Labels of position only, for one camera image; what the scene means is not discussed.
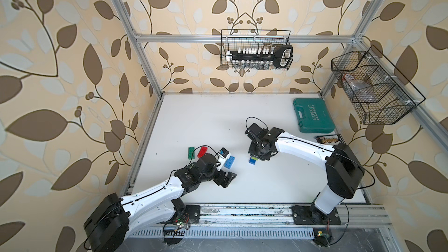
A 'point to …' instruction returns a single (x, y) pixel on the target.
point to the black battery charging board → (329, 139)
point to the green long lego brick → (191, 154)
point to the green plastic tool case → (312, 116)
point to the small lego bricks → (252, 160)
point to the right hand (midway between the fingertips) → (252, 154)
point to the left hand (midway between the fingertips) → (229, 169)
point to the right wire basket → (377, 96)
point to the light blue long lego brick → (229, 162)
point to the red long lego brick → (202, 151)
